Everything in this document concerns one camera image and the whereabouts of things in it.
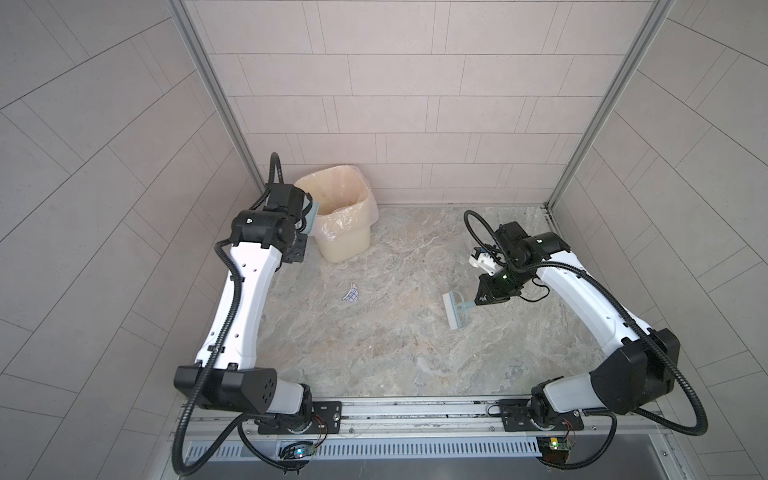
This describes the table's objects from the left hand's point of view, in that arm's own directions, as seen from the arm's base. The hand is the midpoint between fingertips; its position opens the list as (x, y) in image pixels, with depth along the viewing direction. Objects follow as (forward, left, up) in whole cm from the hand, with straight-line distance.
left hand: (289, 245), depth 72 cm
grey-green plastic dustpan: (+13, -2, -3) cm, 14 cm away
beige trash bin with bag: (+14, -12, -3) cm, 19 cm away
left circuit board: (-39, -4, -24) cm, 46 cm away
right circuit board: (-38, -63, -26) cm, 78 cm away
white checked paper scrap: (-1, -12, -26) cm, 28 cm away
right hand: (-9, -46, -11) cm, 48 cm away
